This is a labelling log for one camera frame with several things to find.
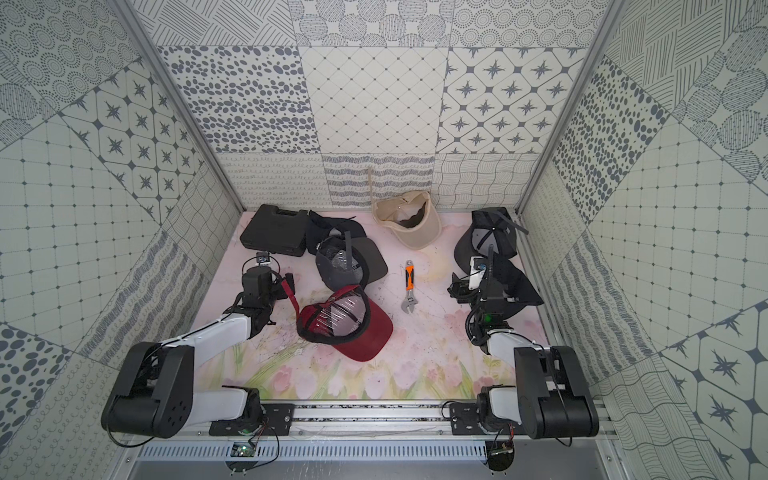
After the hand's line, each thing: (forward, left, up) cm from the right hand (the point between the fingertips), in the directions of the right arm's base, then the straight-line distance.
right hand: (467, 277), depth 91 cm
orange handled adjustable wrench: (-4, +17, -8) cm, 20 cm away
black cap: (+2, +38, +4) cm, 38 cm away
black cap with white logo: (+23, +52, -3) cm, 57 cm away
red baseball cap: (-12, +36, -8) cm, 38 cm away
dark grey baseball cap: (+26, -13, -4) cm, 29 cm away
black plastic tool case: (+20, +67, -2) cm, 70 cm away
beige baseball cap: (+33, +17, -6) cm, 37 cm away
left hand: (-1, +58, +2) cm, 58 cm away
